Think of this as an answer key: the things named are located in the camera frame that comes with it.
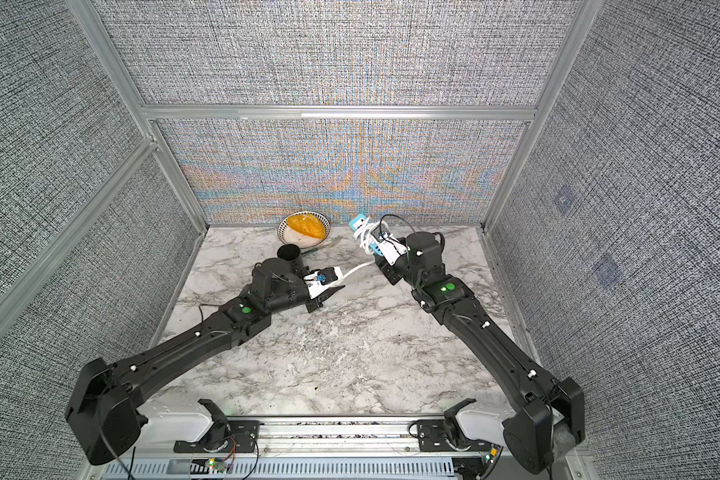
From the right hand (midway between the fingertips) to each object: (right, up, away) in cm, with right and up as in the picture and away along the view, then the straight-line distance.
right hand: (389, 236), depth 75 cm
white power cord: (-6, 0, -3) cm, 7 cm away
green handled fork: (-20, -1, +38) cm, 43 cm away
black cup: (-31, -4, +29) cm, 43 cm away
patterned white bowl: (-35, +3, +42) cm, 55 cm away
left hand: (-11, -10, -1) cm, 15 cm away
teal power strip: (-8, +4, +2) cm, 9 cm away
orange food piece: (-27, +7, +37) cm, 46 cm away
